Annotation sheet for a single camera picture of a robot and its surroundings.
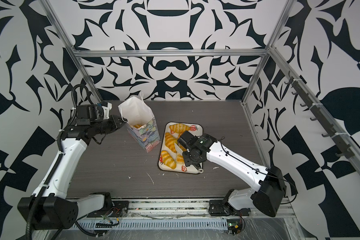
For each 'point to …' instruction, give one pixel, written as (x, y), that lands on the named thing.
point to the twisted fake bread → (179, 158)
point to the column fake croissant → (170, 140)
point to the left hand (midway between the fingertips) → (125, 118)
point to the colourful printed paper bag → (142, 125)
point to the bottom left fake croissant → (167, 159)
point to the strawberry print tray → (196, 128)
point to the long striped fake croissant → (179, 128)
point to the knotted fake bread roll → (137, 126)
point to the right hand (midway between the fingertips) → (189, 159)
